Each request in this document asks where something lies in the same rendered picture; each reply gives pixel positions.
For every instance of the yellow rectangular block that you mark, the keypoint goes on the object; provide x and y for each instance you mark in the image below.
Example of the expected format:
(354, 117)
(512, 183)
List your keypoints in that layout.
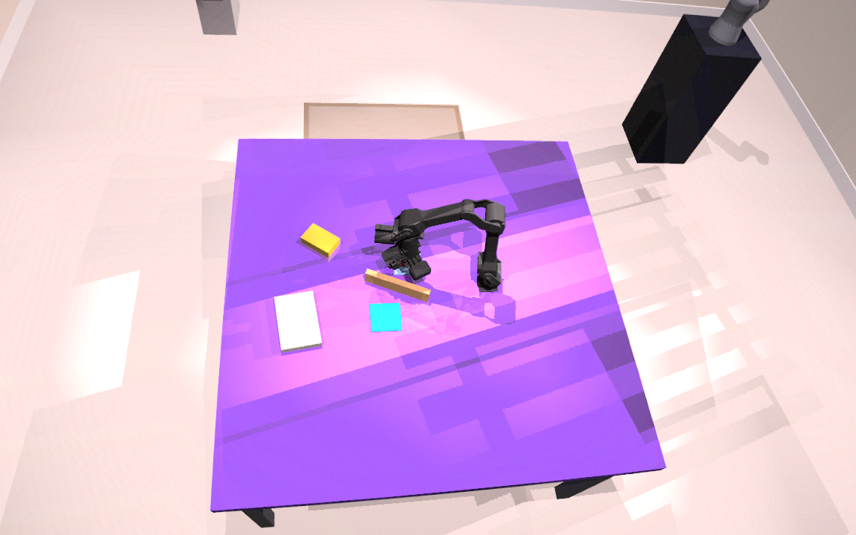
(320, 240)

